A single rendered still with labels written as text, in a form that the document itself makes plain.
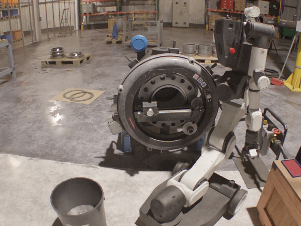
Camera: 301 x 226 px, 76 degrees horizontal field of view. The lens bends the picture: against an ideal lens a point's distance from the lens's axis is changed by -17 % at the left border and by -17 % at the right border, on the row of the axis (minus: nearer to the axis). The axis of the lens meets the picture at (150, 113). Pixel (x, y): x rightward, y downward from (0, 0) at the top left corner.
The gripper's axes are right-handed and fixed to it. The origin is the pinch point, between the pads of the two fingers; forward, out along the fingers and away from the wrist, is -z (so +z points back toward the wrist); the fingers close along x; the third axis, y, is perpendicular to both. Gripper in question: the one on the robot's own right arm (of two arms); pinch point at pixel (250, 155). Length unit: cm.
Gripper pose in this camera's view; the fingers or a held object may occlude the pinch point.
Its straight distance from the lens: 152.7
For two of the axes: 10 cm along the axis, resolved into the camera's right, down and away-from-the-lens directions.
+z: -1.3, -9.2, -3.7
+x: 9.9, -1.2, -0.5
